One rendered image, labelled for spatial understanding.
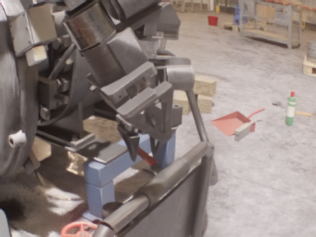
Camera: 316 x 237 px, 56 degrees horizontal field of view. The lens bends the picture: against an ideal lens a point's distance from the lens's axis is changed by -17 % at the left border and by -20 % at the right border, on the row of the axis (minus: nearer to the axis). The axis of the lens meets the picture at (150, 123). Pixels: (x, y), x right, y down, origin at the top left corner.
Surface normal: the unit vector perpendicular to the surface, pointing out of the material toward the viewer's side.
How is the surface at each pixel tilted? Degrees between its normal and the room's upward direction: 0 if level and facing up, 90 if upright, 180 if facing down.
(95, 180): 90
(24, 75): 84
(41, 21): 68
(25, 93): 91
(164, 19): 90
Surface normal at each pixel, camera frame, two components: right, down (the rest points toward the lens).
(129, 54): 0.45, 0.34
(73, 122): -0.52, 0.32
